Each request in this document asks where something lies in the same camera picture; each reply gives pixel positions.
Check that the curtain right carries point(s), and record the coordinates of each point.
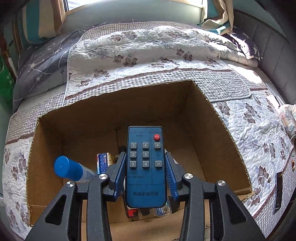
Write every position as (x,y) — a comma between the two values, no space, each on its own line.
(217,16)

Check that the star pattern pillow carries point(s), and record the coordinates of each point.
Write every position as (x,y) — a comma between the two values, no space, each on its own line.
(244,43)

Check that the grey padded headboard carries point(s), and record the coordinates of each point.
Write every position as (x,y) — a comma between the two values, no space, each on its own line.
(278,61)

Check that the floral folded quilt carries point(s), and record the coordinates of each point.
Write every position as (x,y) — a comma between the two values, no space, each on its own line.
(115,51)

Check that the green bag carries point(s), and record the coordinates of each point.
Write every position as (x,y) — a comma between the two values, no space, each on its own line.
(7,84)

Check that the black and red lighter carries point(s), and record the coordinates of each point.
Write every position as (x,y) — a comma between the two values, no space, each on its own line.
(130,212)

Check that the brown cardboard box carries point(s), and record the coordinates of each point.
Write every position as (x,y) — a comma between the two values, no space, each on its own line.
(194,135)

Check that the blue capped tube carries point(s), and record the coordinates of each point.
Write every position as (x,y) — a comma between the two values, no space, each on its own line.
(72,170)

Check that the dark star pattern blanket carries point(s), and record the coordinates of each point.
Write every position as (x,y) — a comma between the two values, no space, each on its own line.
(42,67)

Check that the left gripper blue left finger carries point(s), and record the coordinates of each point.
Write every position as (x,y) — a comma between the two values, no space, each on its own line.
(106,187)

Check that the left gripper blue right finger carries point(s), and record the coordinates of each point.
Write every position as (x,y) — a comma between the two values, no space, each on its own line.
(185,187)

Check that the checkered quilted bedspread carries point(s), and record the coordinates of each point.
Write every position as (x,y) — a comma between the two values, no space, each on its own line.
(239,95)

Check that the small yellow green packet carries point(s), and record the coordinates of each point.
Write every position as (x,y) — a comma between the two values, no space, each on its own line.
(104,160)

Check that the dark blue remote control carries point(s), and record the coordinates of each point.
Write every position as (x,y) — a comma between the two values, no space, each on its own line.
(145,179)

